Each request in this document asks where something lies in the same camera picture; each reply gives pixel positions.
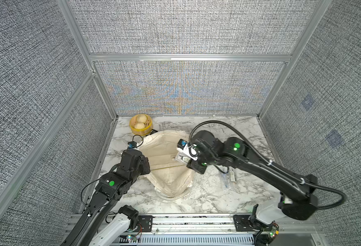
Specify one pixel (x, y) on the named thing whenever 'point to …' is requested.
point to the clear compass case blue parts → (226, 177)
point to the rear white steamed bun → (142, 118)
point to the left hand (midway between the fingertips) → (149, 159)
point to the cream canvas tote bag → (171, 178)
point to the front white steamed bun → (139, 125)
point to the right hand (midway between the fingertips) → (190, 157)
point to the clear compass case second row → (232, 182)
